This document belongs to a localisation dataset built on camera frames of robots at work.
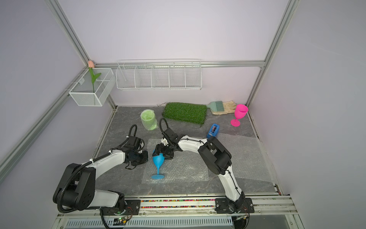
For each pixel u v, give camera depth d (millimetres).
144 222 707
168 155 831
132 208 734
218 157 528
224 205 740
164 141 888
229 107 1197
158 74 997
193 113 1117
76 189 428
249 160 891
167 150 809
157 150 818
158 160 849
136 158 766
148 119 921
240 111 943
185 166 869
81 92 760
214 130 1017
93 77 897
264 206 753
